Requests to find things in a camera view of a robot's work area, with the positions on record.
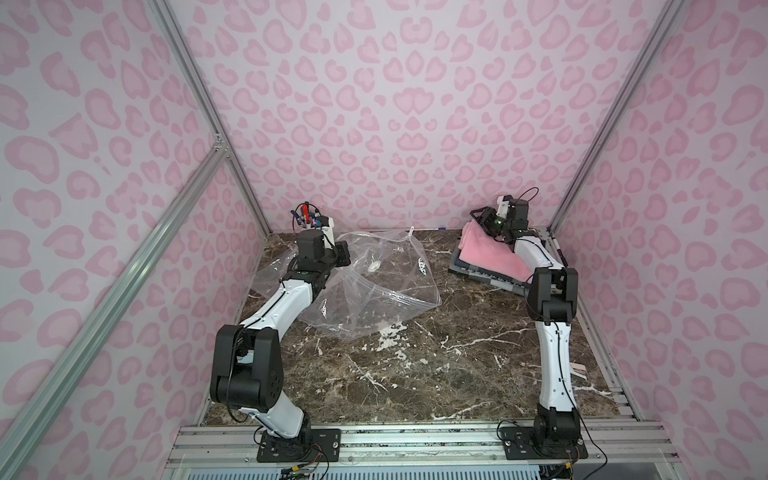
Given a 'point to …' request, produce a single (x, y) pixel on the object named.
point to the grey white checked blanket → (498, 281)
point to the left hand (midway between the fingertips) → (347, 239)
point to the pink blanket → (482, 248)
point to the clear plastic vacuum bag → (389, 273)
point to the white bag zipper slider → (411, 230)
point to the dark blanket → (463, 263)
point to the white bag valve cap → (374, 266)
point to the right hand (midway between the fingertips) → (470, 210)
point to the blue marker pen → (298, 218)
